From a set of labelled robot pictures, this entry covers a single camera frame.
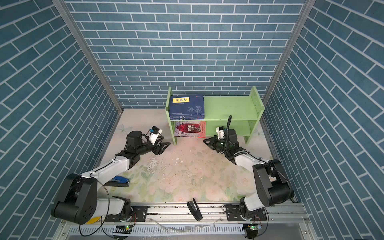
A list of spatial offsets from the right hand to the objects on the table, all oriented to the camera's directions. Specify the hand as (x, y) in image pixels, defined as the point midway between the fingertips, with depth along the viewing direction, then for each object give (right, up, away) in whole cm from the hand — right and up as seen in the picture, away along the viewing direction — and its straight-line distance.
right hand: (202, 139), depth 86 cm
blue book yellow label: (-8, +18, -8) cm, 22 cm away
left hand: (-21, 0, -1) cm, 21 cm away
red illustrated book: (-5, +6, +7) cm, 10 cm away
